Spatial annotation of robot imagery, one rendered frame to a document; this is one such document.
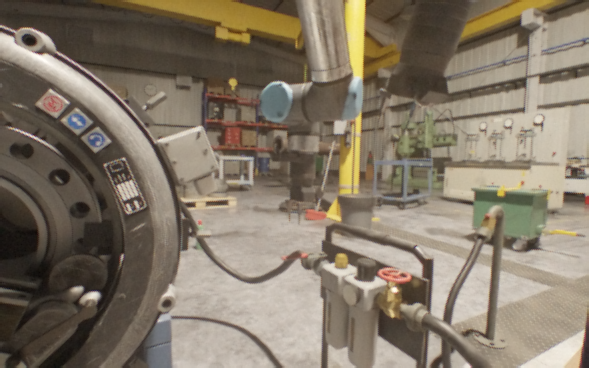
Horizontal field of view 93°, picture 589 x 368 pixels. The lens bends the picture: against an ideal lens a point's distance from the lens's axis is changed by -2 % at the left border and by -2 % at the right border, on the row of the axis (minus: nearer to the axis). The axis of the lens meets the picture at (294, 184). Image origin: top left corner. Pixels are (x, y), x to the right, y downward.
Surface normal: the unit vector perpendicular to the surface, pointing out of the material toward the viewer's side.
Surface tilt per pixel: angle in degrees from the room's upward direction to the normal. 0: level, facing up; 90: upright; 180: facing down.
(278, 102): 90
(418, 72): 110
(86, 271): 90
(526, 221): 90
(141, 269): 90
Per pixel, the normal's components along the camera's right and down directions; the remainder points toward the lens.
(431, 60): 0.07, 0.59
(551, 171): 0.27, 0.07
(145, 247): 0.53, 0.07
